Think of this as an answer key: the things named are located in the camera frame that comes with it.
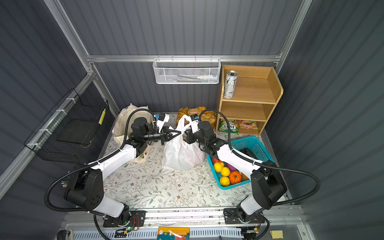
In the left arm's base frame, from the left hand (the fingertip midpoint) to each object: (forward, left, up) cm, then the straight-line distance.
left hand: (181, 133), depth 75 cm
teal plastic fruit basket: (+4, -43, -19) cm, 47 cm away
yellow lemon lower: (-18, -22, -22) cm, 36 cm away
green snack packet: (+21, -36, -20) cm, 46 cm away
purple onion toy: (-11, -28, -21) cm, 36 cm away
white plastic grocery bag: (-5, +2, -14) cm, 15 cm away
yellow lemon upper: (-10, -20, -20) cm, 30 cm away
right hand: (+5, -3, -5) cm, 7 cm away
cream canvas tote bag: (+13, +37, -6) cm, 39 cm away
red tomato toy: (-6, -19, -20) cm, 28 cm away
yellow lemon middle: (-12, -24, -22) cm, 34 cm away
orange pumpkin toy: (-17, -28, -21) cm, 39 cm away
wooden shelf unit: (+24, -41, +5) cm, 47 cm away
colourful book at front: (-39, +6, -26) cm, 47 cm away
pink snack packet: (+23, -48, -22) cm, 57 cm away
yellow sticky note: (-42, -42, -25) cm, 65 cm away
